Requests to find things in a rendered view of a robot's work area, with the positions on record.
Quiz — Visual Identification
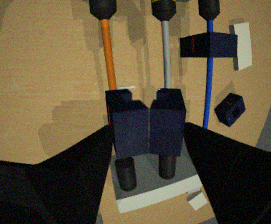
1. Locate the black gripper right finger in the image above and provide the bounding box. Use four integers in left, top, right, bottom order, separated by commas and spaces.
183, 121, 271, 224

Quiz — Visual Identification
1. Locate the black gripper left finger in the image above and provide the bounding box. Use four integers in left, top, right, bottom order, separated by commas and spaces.
0, 125, 114, 224

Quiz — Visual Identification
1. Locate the pale cream flat block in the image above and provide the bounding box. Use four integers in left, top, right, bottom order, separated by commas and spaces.
228, 22, 252, 71
187, 190, 207, 210

